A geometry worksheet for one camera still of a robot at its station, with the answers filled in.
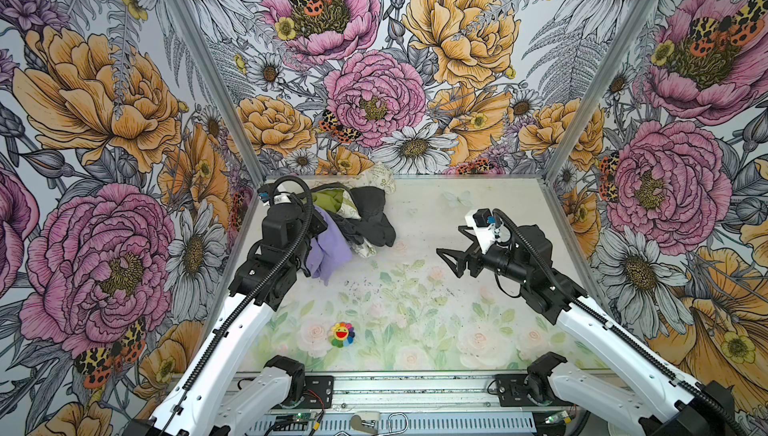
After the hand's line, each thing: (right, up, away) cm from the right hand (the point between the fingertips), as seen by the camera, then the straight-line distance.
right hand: (450, 248), depth 73 cm
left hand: (-32, +8, -1) cm, 33 cm away
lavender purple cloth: (-29, 0, +4) cm, 29 cm away
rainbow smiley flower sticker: (-27, -25, +9) cm, 38 cm away
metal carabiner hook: (-13, -41, -2) cm, 43 cm away
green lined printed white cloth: (-29, +12, +16) cm, 35 cm away
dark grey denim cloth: (-20, +3, +26) cm, 33 cm away
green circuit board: (-35, -39, -2) cm, 52 cm away
